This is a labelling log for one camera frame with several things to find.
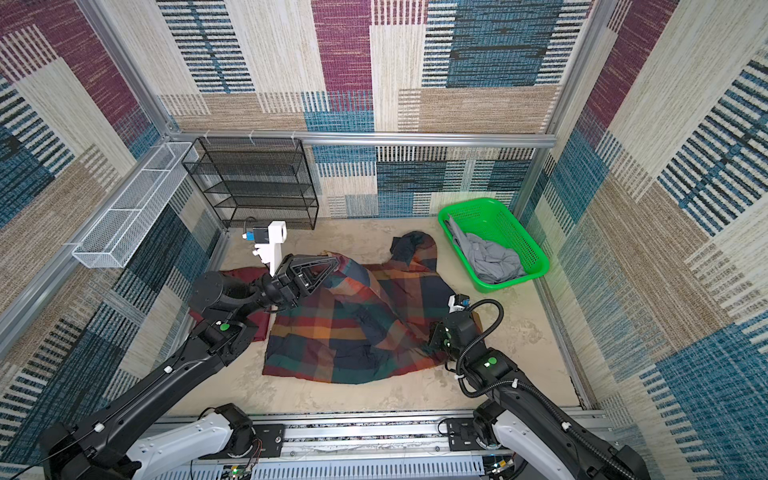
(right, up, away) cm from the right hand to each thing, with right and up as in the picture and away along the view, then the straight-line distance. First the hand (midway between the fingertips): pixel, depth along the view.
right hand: (433, 329), depth 83 cm
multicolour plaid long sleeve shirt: (-18, +3, -7) cm, 20 cm away
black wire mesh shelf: (-62, +47, +27) cm, 82 cm away
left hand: (-21, +20, -32) cm, 43 cm away
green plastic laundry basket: (+27, +33, +34) cm, 54 cm away
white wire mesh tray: (-76, +24, -13) cm, 81 cm away
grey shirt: (+21, +17, +15) cm, 31 cm away
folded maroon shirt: (-36, +9, -26) cm, 46 cm away
